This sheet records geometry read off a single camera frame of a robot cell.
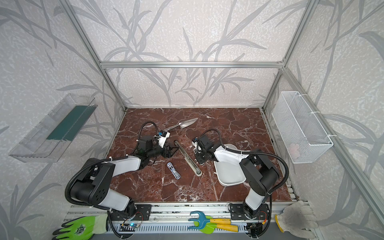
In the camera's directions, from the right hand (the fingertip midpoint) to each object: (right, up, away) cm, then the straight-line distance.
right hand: (199, 151), depth 92 cm
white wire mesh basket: (+44, +13, -31) cm, 55 cm away
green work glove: (-55, -30, -24) cm, 67 cm away
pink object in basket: (+47, +5, -20) cm, 51 cm away
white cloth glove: (+48, -28, -22) cm, 59 cm away
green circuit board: (-31, -31, -22) cm, 49 cm away
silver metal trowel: (-13, +16, +16) cm, 26 cm away
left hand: (-14, +7, -3) cm, 16 cm away
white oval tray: (+18, -12, -6) cm, 22 cm away
